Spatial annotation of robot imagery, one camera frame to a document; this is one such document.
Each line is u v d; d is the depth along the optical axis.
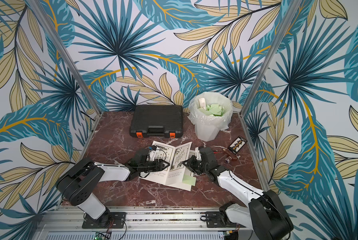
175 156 0.94
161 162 0.82
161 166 0.80
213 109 0.95
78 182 0.46
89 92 1.07
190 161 0.75
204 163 0.70
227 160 0.92
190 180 0.86
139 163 0.72
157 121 1.04
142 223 0.73
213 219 0.73
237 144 1.00
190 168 0.75
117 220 0.74
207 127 0.92
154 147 0.84
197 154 0.70
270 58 0.86
